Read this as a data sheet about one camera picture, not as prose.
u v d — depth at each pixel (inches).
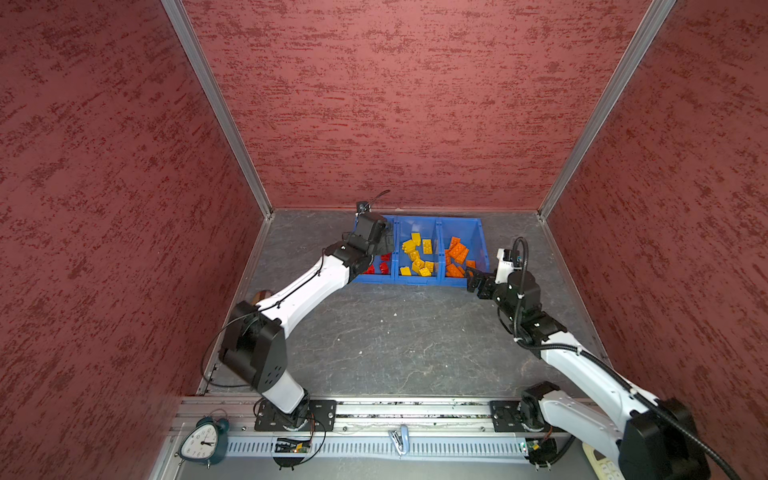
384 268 39.6
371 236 25.0
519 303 23.9
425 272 38.5
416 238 42.4
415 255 41.9
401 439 27.4
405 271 39.2
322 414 29.3
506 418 29.1
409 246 42.0
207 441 26.4
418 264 39.5
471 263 40.7
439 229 39.8
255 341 17.1
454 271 39.5
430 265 40.5
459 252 41.7
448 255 41.3
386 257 39.6
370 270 39.5
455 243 42.3
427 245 42.2
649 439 15.7
